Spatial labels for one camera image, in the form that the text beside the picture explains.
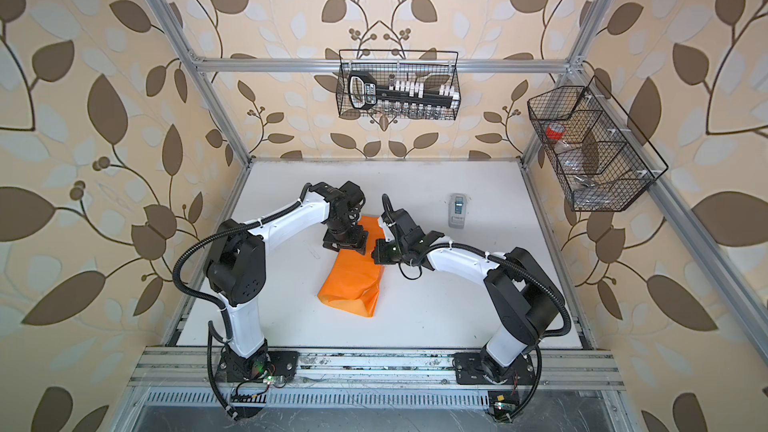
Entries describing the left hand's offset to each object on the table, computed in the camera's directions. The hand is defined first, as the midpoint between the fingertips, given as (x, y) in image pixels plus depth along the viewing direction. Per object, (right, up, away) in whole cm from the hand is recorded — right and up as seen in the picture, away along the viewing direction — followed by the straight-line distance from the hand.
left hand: (359, 248), depth 87 cm
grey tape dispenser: (+32, +10, +15) cm, 37 cm away
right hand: (+4, -2, -1) cm, 5 cm away
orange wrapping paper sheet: (-1, -8, -6) cm, 10 cm away
